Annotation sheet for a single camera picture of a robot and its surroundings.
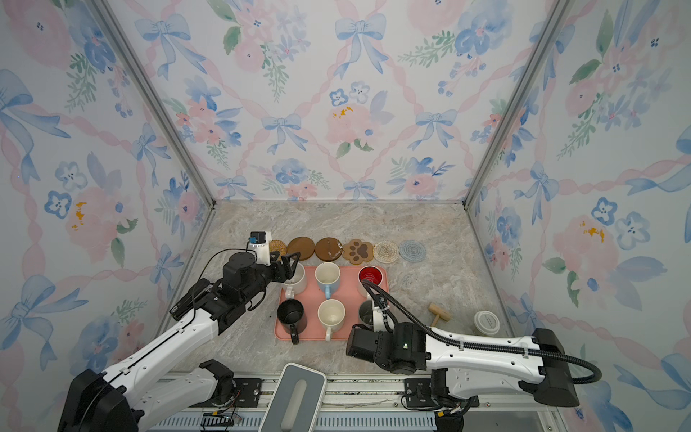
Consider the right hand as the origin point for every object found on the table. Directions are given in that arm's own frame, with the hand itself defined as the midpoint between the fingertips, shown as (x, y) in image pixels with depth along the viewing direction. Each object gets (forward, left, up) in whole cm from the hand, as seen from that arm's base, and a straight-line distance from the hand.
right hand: (373, 337), depth 73 cm
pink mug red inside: (+23, 0, -5) cm, 23 cm away
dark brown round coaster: (+36, +15, -9) cm, 40 cm away
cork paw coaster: (+35, +4, -10) cm, 37 cm away
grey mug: (+9, +2, -5) cm, 11 cm away
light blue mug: (+22, +14, -5) cm, 27 cm away
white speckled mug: (+17, +24, -1) cm, 29 cm away
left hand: (+21, +24, +11) cm, 33 cm away
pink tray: (+18, +8, -10) cm, 22 cm away
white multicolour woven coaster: (+35, -6, -10) cm, 37 cm away
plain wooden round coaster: (+37, +26, -8) cm, 46 cm away
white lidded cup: (+6, -34, -5) cm, 35 cm away
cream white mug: (+10, +13, -9) cm, 19 cm away
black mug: (+9, +25, -8) cm, 27 cm away
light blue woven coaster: (+36, -17, -10) cm, 41 cm away
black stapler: (+17, +57, -5) cm, 60 cm away
